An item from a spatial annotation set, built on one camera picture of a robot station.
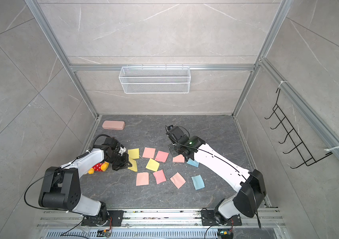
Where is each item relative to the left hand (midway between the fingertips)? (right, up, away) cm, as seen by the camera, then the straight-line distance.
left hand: (133, 163), depth 88 cm
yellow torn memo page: (+11, -2, +5) cm, 12 cm away
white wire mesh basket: (+11, +54, +12) cm, 57 cm away
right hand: (+26, +12, -9) cm, 30 cm away
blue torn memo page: (+39, -10, -4) cm, 40 cm away
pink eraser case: (-20, +23, +23) cm, 38 cm away
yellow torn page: (+1, -3, 0) cm, 3 cm away
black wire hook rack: (+79, +19, -21) cm, 84 cm away
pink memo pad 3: (+28, +1, +5) cm, 28 cm away
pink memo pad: (+8, +4, +11) cm, 14 cm away
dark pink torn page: (+16, -8, -1) cm, 18 cm away
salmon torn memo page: (+27, -9, -2) cm, 29 cm away
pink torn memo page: (+6, -9, -2) cm, 11 cm away
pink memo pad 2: (+17, +2, +8) cm, 19 cm away
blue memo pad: (+37, -1, +3) cm, 37 cm away
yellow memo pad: (-2, +4, +11) cm, 12 cm away
